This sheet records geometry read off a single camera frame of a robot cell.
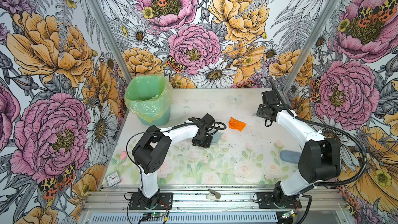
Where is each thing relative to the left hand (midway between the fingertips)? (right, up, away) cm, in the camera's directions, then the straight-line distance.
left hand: (204, 148), depth 89 cm
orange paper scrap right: (+21, +12, +13) cm, 27 cm away
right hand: (+34, +18, +1) cm, 39 cm away
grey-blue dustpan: (+7, +5, +5) cm, 10 cm away
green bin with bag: (-37, +30, +17) cm, 50 cm away
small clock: (-46, -12, -10) cm, 48 cm away
